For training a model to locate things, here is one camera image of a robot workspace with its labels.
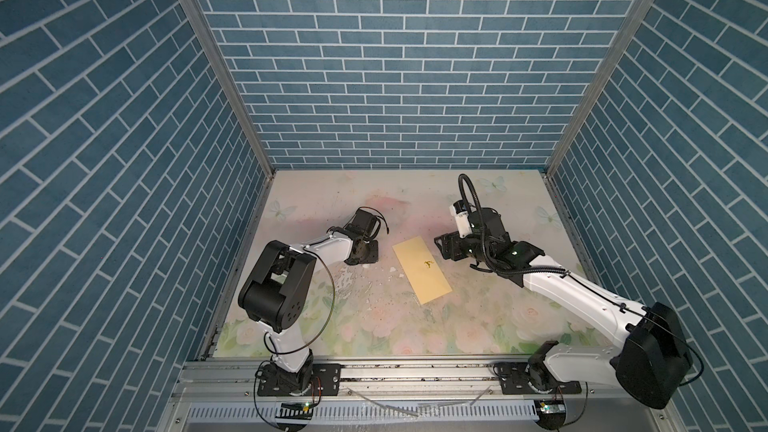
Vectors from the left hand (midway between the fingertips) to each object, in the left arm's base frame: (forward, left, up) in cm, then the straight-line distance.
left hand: (371, 254), depth 97 cm
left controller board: (-41, +17, -4) cm, 45 cm away
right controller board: (-42, -47, -3) cm, 63 cm away
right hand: (-3, -21, +17) cm, 27 cm away
